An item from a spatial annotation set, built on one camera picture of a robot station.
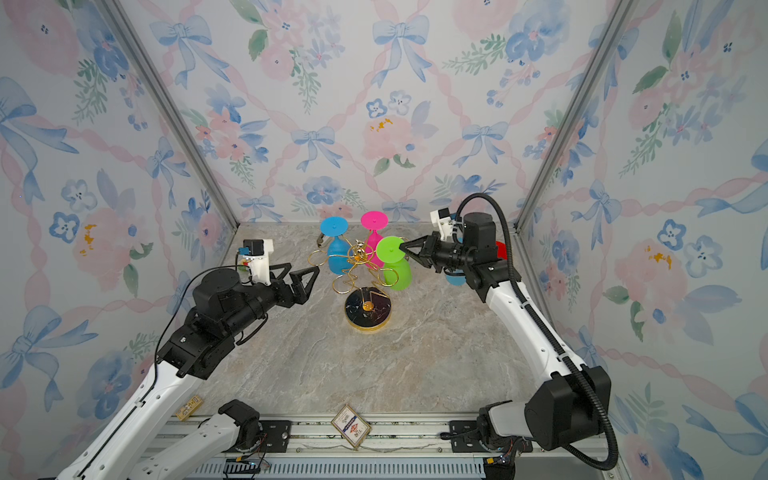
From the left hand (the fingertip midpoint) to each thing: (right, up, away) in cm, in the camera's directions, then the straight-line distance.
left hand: (305, 266), depth 66 cm
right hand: (+22, +4, +5) cm, 23 cm away
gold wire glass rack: (+12, -13, +29) cm, 34 cm away
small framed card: (+9, -40, +9) cm, 42 cm away
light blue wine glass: (+42, -6, +37) cm, 57 cm away
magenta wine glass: (+15, +12, +14) cm, 24 cm away
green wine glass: (+21, -1, +5) cm, 21 cm away
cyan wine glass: (+5, +4, +17) cm, 18 cm away
